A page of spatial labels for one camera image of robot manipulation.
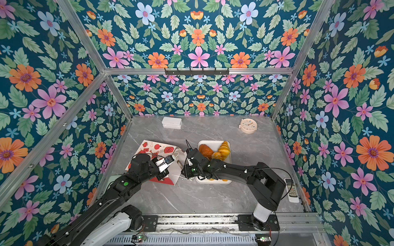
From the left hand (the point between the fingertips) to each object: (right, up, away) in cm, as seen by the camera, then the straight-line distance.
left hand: (172, 157), depth 75 cm
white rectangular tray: (+22, +4, +27) cm, 35 cm away
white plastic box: (-9, +19, +35) cm, 41 cm away
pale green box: (-38, -14, +13) cm, 43 cm away
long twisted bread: (+28, 0, +20) cm, 34 cm away
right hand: (+4, -8, +6) cm, 11 cm away
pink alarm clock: (+47, +17, +36) cm, 62 cm away
